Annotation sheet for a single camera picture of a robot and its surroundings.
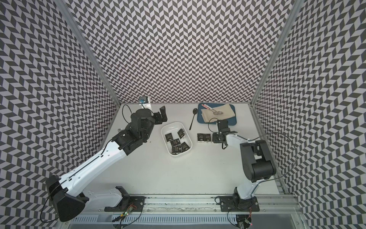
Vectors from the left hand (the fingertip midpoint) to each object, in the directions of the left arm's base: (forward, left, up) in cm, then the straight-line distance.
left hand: (156, 109), depth 72 cm
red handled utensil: (+33, -33, -34) cm, 57 cm away
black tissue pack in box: (-2, -7, -31) cm, 31 cm away
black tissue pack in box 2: (-8, -9, -29) cm, 31 cm away
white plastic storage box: (+4, -6, -23) cm, 24 cm away
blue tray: (+14, -47, -28) cm, 56 cm away
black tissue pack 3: (+4, -10, -29) cm, 31 cm away
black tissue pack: (+1, -24, -31) cm, 39 cm away
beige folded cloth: (+25, -44, -30) cm, 59 cm away
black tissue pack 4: (+2, -3, -30) cm, 30 cm away
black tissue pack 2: (+2, -29, -31) cm, 42 cm away
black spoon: (+26, -21, -31) cm, 46 cm away
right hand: (+1, -36, -32) cm, 48 cm away
